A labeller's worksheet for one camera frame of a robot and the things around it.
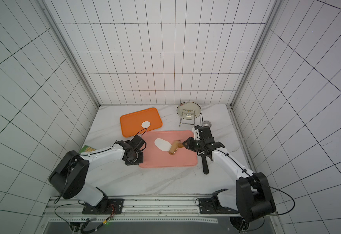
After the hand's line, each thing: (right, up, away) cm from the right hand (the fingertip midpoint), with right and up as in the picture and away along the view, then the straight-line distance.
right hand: (179, 143), depth 85 cm
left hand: (-27, -13, +3) cm, 30 cm away
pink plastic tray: (-16, -10, +6) cm, 19 cm away
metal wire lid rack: (+7, +15, +20) cm, 27 cm away
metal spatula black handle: (+16, -15, 0) cm, 22 cm away
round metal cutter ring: (+22, +11, +22) cm, 33 cm away
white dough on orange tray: (-24, +10, +22) cm, 34 cm away
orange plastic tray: (-32, +11, +22) cm, 40 cm away
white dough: (-11, -3, +10) cm, 15 cm away
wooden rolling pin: (-2, -2, +7) cm, 8 cm away
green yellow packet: (-62, -5, +10) cm, 63 cm away
